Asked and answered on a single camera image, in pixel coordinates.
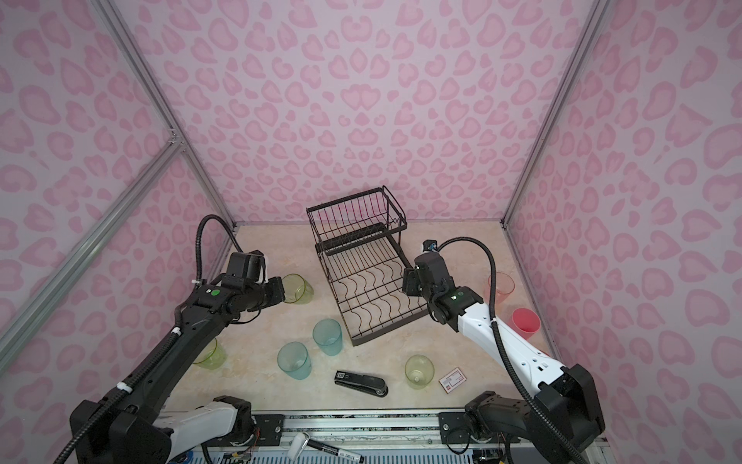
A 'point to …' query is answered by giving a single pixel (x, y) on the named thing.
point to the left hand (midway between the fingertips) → (286, 288)
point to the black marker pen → (300, 440)
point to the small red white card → (452, 380)
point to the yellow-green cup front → (419, 370)
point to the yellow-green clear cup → (297, 289)
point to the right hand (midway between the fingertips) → (414, 274)
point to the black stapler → (370, 384)
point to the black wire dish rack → (357, 242)
